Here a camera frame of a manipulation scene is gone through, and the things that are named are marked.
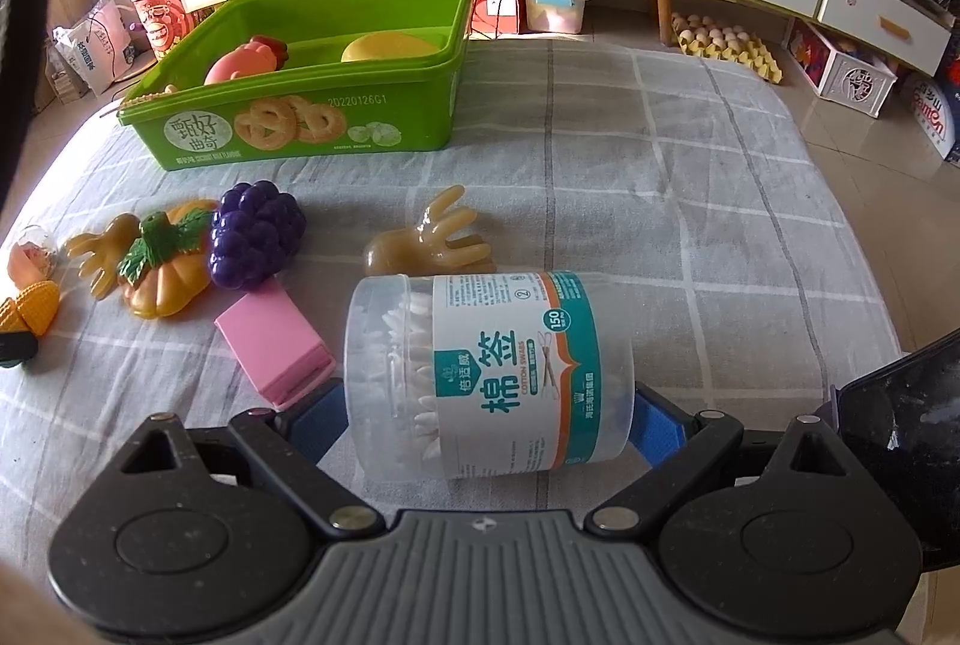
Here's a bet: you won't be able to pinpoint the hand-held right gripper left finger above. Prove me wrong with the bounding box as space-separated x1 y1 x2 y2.
97 379 383 541

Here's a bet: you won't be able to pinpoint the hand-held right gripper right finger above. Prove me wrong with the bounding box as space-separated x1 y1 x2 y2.
585 381 863 537

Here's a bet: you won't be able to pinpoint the small pink box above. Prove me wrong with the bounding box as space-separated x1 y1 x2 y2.
214 279 337 411

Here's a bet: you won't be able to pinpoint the clear cotton swab jar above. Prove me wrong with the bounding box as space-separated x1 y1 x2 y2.
343 270 638 482

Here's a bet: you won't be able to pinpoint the purple toy grapes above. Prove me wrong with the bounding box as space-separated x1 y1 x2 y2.
208 181 307 292

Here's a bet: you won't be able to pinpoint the orange toy pumpkin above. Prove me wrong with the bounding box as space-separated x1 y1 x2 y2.
120 200 220 320

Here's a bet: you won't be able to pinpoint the tan rubber hand toy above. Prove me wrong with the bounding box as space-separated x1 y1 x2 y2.
364 185 496 277
64 216 143 301

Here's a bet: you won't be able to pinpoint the toy corn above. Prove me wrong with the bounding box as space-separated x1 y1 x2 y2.
0 281 61 368

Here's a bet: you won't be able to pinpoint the green plastic box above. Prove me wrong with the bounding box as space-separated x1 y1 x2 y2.
116 0 481 172

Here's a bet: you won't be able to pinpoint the beige starfish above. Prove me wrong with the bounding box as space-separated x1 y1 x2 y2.
105 84 179 117

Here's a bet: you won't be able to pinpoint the pink toy peach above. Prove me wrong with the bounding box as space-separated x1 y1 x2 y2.
204 36 290 85

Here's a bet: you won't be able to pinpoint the yellow plastic toy bowl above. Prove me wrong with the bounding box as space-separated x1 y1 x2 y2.
341 31 440 65

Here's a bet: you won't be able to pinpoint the grey checked bed sheet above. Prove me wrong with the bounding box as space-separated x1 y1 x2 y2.
0 41 908 526

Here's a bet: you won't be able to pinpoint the yellow egg tray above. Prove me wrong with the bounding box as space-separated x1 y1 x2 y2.
670 10 781 85

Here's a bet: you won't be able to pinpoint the white printed crate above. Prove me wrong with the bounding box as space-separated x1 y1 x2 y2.
784 19 897 117

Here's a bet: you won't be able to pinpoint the white and blue carton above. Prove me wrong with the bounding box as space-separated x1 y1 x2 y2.
900 75 960 166

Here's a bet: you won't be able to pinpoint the red printed bag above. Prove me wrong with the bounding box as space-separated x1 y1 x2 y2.
127 0 203 65

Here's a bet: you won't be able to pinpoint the clear storage box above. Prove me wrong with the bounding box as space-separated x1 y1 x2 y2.
519 0 595 35

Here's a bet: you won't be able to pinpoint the white plastic bag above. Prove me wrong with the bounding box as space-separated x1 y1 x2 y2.
51 0 136 95

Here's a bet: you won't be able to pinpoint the red box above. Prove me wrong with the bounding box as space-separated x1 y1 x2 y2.
472 0 526 38

